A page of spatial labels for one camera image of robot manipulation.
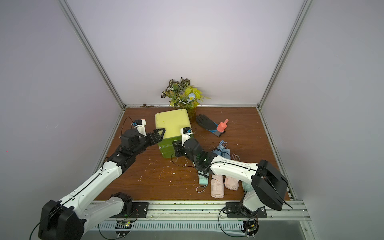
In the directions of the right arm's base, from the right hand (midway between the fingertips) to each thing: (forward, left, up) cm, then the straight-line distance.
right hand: (173, 139), depth 77 cm
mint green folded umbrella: (-14, -15, -19) cm, 28 cm away
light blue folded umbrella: (+2, -25, -15) cm, 29 cm away
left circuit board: (-36, +24, -21) cm, 48 cm away
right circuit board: (-34, -39, -22) cm, 56 cm away
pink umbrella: (-19, -23, -17) cm, 35 cm away
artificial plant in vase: (+33, -1, +1) cm, 33 cm away
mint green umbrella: (-18, -38, -17) cm, 46 cm away
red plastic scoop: (+25, -29, -20) cm, 43 cm away
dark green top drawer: (-1, +5, -6) cm, 8 cm away
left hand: (+4, +7, +2) cm, 8 cm away
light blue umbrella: (+1, -30, -17) cm, 34 cm away
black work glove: (+26, -20, -20) cm, 38 cm away
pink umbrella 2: (-16, -31, -19) cm, 40 cm away
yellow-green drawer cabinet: (+11, +2, +2) cm, 11 cm away
